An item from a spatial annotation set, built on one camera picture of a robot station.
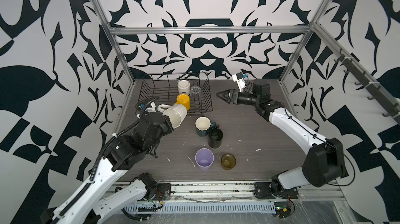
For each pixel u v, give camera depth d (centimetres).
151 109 57
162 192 74
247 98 68
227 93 67
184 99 94
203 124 91
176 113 66
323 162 43
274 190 67
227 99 68
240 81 71
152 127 45
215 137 90
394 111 50
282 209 71
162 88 116
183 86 102
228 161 83
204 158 82
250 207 71
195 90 101
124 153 41
